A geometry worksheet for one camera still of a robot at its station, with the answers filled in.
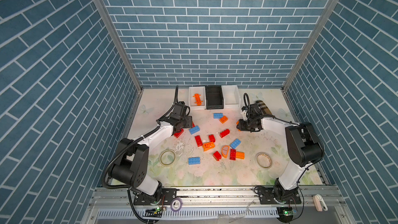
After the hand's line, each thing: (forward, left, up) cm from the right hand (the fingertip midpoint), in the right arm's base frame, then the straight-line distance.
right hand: (239, 126), depth 98 cm
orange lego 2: (-2, +2, +7) cm, 8 cm away
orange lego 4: (-19, 0, 0) cm, 19 cm away
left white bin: (+29, +28, +2) cm, 40 cm away
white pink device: (-39, -35, 0) cm, 52 cm away
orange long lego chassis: (+19, +28, +1) cm, 34 cm away
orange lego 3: (-15, +19, 0) cm, 25 cm away
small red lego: (-10, +17, +1) cm, 20 cm away
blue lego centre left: (-5, +28, 0) cm, 29 cm away
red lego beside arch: (-19, +5, -1) cm, 20 cm away
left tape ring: (-19, +42, -1) cm, 46 cm away
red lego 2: (-5, +9, -1) cm, 11 cm away
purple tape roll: (-44, +33, 0) cm, 55 cm away
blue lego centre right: (-12, +3, -1) cm, 12 cm away
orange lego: (+5, +10, 0) cm, 11 cm away
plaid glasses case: (+15, -17, +2) cm, 23 cm away
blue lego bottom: (-24, +26, 0) cm, 35 cm away
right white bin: (+26, +4, +1) cm, 26 cm away
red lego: (-9, +37, +2) cm, 39 cm away
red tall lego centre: (-12, +25, 0) cm, 28 cm away
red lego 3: (-20, +13, -1) cm, 24 cm away
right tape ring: (-19, -13, -3) cm, 24 cm away
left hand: (-3, +30, +8) cm, 31 cm away
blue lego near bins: (+8, +14, -1) cm, 16 cm away
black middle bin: (+25, +17, -1) cm, 30 cm away
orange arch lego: (-16, +9, +1) cm, 18 cm away
